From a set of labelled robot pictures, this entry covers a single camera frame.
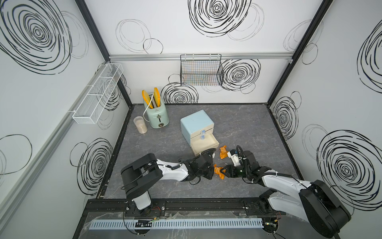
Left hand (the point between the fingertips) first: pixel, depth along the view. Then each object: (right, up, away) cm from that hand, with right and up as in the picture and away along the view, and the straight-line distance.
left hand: (214, 171), depth 85 cm
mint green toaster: (-35, +31, +11) cm, 48 cm away
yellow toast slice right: (-36, +45, +12) cm, 58 cm away
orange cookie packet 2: (+2, +1, 0) cm, 2 cm away
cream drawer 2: (-6, +20, +6) cm, 22 cm away
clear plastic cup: (-47, +27, +12) cm, 55 cm away
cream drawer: (-7, +23, +2) cm, 24 cm away
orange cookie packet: (+7, +9, +8) cm, 14 cm away
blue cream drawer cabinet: (-10, +25, +8) cm, 28 cm away
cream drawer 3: (-7, +14, +8) cm, 18 cm away
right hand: (+5, 0, 0) cm, 5 cm away
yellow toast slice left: (-42, +43, +12) cm, 62 cm away
